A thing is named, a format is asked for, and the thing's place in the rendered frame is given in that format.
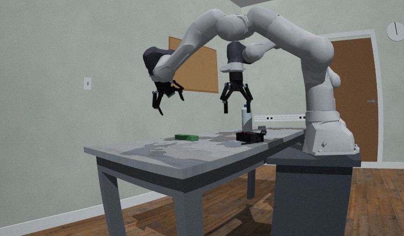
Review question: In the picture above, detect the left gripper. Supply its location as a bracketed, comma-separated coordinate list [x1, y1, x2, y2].
[152, 79, 184, 116]

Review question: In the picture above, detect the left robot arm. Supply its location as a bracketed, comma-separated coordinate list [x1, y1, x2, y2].
[143, 6, 360, 155]

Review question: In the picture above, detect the black power strip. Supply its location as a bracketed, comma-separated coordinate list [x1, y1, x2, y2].
[236, 132, 264, 145]

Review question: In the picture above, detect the white bottle with blue cap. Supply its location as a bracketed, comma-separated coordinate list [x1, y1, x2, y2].
[242, 104, 252, 132]

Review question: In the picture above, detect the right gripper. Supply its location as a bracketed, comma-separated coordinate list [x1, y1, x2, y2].
[220, 72, 253, 114]

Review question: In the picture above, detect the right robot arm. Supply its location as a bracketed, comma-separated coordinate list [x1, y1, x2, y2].
[220, 39, 341, 89]

